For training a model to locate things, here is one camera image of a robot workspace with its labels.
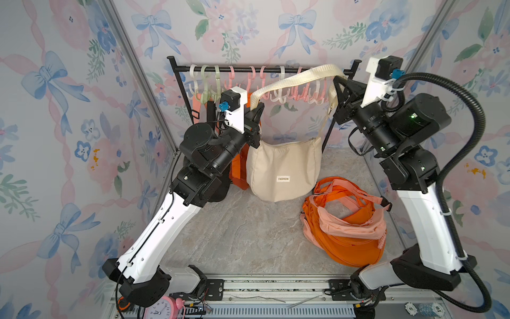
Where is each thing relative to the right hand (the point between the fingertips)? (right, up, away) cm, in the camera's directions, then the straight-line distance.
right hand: (342, 75), depth 45 cm
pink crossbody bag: (+21, -42, +24) cm, 53 cm away
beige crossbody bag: (-8, -22, +30) cm, 38 cm away
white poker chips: (+38, -69, +21) cm, 81 cm away
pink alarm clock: (-51, -69, +23) cm, 89 cm away
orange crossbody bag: (+15, -53, +30) cm, 63 cm away
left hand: (-19, -5, +3) cm, 20 cm away
